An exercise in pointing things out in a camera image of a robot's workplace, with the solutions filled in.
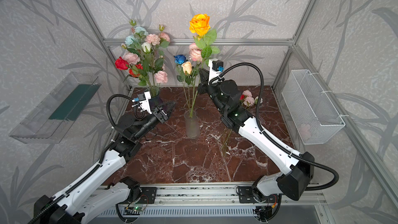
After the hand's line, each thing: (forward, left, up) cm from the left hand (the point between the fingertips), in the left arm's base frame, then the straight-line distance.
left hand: (175, 99), depth 65 cm
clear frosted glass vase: (+3, -5, -29) cm, 30 cm away
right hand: (+10, -11, +11) cm, 18 cm away
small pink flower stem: (+19, +12, -5) cm, 23 cm away
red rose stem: (+18, +23, -1) cm, 29 cm away
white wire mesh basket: (-8, -57, -1) cm, 57 cm away
